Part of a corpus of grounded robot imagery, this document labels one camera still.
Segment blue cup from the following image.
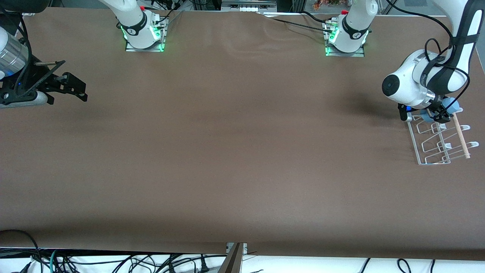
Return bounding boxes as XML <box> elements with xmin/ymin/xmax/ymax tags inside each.
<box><xmin>420</xmin><ymin>97</ymin><xmax>460</xmax><ymax>123</ymax></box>

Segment wooden rack rod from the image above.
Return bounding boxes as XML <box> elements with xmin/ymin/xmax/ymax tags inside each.
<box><xmin>453</xmin><ymin>114</ymin><xmax>471</xmax><ymax>159</ymax></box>

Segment orange red clutter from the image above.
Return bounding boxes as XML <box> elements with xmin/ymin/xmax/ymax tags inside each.
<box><xmin>313</xmin><ymin>0</ymin><xmax>341</xmax><ymax>10</ymax></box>

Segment brown table cover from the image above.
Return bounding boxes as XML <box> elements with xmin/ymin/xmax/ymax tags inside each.
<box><xmin>0</xmin><ymin>8</ymin><xmax>485</xmax><ymax>261</ymax></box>

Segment grey power strip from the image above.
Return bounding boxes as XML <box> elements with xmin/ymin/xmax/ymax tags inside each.
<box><xmin>222</xmin><ymin>0</ymin><xmax>277</xmax><ymax>12</ymax></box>

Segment white wire cup rack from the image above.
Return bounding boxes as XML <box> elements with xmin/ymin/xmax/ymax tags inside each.
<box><xmin>406</xmin><ymin>107</ymin><xmax>480</xmax><ymax>165</ymax></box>

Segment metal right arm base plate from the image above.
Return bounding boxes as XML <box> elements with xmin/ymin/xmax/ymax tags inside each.
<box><xmin>125</xmin><ymin>15</ymin><xmax>168</xmax><ymax>53</ymax></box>

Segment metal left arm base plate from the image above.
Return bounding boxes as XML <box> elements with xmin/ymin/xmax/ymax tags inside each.
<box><xmin>324</xmin><ymin>21</ymin><xmax>366</xmax><ymax>57</ymax></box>

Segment short black table cable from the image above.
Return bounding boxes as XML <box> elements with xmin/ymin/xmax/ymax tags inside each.
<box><xmin>301</xmin><ymin>11</ymin><xmax>334</xmax><ymax>25</ymax></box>

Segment long black table cable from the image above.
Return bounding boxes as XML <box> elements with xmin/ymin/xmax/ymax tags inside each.
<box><xmin>260</xmin><ymin>13</ymin><xmax>336</xmax><ymax>35</ymax></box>

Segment black looped floor cable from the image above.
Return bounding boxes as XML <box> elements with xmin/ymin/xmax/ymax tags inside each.
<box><xmin>0</xmin><ymin>229</ymin><xmax>42</xmax><ymax>273</ymax></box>

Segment metal profile bracket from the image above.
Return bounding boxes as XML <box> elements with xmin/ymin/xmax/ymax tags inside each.
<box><xmin>218</xmin><ymin>243</ymin><xmax>247</xmax><ymax>273</ymax></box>

